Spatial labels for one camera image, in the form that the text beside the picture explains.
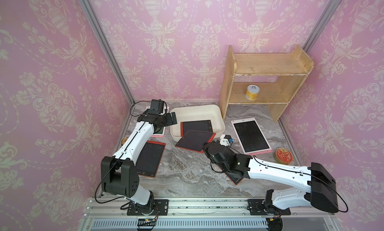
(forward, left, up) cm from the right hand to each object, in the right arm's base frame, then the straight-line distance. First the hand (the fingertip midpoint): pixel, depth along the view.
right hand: (200, 143), depth 75 cm
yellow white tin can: (+30, -33, +6) cm, 45 cm away
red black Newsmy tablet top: (+2, +30, -19) cm, 36 cm away
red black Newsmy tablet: (-12, -18, -19) cm, 29 cm away
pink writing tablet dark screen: (+16, -36, -22) cm, 45 cm away
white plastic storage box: (+36, -13, -19) cm, 43 cm away
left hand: (+17, +17, -1) cm, 24 cm away
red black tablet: (+26, -5, -20) cm, 33 cm away
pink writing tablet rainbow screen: (+5, +20, +5) cm, 21 cm away
